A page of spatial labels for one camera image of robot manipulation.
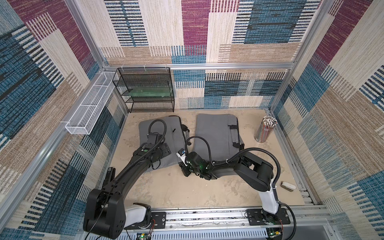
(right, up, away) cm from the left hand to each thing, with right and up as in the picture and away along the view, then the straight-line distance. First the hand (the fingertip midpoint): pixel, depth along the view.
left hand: (165, 150), depth 87 cm
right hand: (+10, -10, +6) cm, 15 cm away
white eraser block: (+66, -18, -6) cm, 69 cm away
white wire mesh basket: (-52, +16, +4) cm, 54 cm away
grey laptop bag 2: (+36, +11, +18) cm, 41 cm away
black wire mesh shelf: (-28, +46, +15) cm, 56 cm away
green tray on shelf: (-4, +36, +9) cm, 37 cm away
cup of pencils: (+59, +12, +5) cm, 61 cm away
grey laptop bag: (+2, +10, +16) cm, 19 cm away
